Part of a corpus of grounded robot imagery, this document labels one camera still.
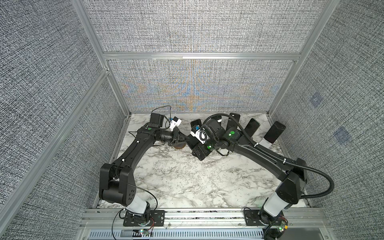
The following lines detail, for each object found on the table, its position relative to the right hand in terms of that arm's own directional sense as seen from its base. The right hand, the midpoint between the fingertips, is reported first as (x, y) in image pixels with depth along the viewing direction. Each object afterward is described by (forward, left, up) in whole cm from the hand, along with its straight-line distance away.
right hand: (198, 147), depth 78 cm
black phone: (+17, +1, 0) cm, 17 cm away
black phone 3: (+20, -52, -13) cm, 58 cm away
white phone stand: (+14, -45, -18) cm, 51 cm away
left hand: (+2, +5, +4) cm, 7 cm away
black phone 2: (+23, -23, -7) cm, 33 cm away
